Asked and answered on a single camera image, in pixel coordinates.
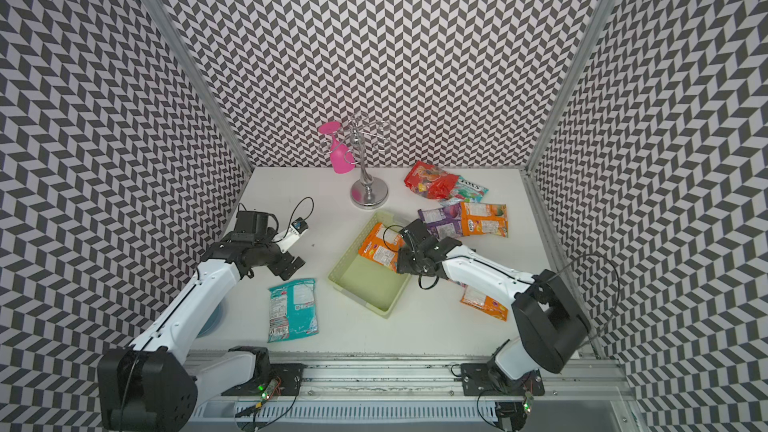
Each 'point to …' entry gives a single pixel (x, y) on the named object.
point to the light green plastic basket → (365, 267)
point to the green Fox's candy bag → (469, 191)
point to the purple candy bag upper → (445, 221)
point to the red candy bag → (430, 181)
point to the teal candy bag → (293, 310)
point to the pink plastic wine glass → (341, 156)
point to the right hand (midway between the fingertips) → (408, 268)
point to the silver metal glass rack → (367, 192)
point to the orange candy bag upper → (484, 218)
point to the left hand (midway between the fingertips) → (287, 252)
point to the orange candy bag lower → (481, 301)
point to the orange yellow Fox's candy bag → (383, 245)
